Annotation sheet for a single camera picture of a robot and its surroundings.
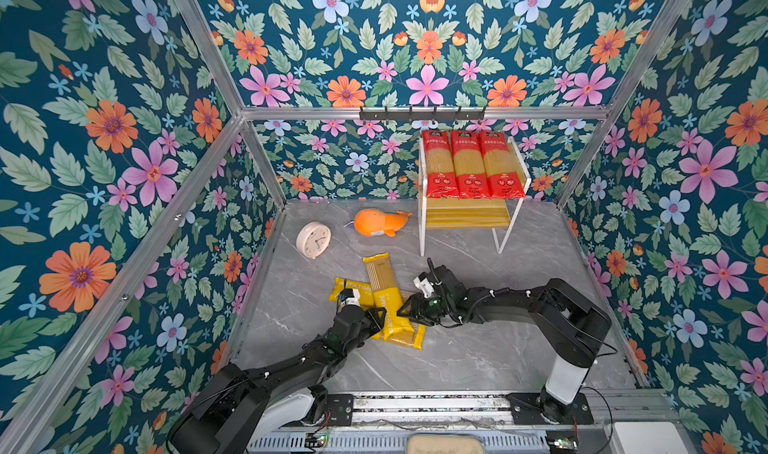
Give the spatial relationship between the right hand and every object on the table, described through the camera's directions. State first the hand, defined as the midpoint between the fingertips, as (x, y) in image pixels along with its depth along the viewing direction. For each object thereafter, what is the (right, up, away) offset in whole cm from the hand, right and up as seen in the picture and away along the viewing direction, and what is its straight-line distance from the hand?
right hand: (400, 314), depth 85 cm
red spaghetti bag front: (+11, +38, -8) cm, 40 cm away
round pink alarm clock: (-30, +21, +14) cm, 39 cm away
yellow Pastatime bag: (-11, +4, +8) cm, 14 cm away
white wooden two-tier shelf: (+31, +29, +9) cm, 43 cm away
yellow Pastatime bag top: (-4, +4, +4) cm, 7 cm away
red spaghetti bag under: (+19, +42, -4) cm, 47 cm away
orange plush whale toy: (-9, +27, +20) cm, 35 cm away
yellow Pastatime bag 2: (+1, -5, -3) cm, 5 cm away
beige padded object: (+11, -24, -19) cm, 32 cm away
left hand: (-3, +2, -1) cm, 4 cm away
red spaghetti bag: (+28, +38, -8) cm, 47 cm away
